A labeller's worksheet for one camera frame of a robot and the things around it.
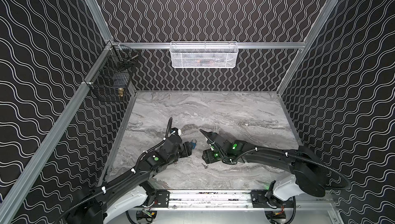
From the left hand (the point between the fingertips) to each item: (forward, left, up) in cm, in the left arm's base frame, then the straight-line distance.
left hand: (194, 147), depth 79 cm
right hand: (-2, -7, -7) cm, 10 cm away
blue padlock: (+7, +2, -11) cm, 14 cm away
